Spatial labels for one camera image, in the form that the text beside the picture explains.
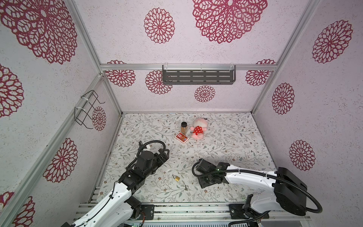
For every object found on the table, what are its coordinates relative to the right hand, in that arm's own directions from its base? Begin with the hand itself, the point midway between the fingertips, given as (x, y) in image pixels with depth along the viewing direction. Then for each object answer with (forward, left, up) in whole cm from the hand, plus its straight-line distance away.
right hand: (201, 180), depth 82 cm
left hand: (+8, +20, +13) cm, 25 cm away
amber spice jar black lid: (+35, +11, +6) cm, 37 cm away
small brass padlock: (+2, +15, -2) cm, 15 cm away
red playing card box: (+31, +12, 0) cm, 33 cm away
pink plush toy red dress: (+38, -1, +4) cm, 38 cm away
